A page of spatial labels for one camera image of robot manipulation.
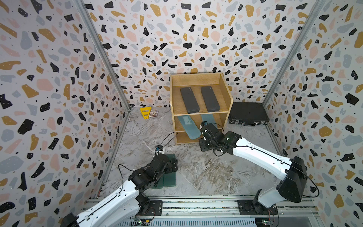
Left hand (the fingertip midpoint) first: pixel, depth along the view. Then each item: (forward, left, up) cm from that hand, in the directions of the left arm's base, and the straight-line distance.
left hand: (172, 161), depth 79 cm
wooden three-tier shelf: (+38, -30, +21) cm, 53 cm away
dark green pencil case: (-10, +7, -9) cm, 15 cm away
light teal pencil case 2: (+27, -23, +6) cm, 36 cm away
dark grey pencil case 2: (+26, -22, +20) cm, 40 cm away
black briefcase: (+42, -57, -8) cm, 72 cm away
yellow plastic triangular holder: (+47, +26, -10) cm, 55 cm away
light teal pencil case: (+18, -11, +6) cm, 22 cm away
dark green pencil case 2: (-7, +2, -9) cm, 11 cm away
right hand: (+8, -16, +6) cm, 19 cm away
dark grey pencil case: (+27, -10, +22) cm, 36 cm away
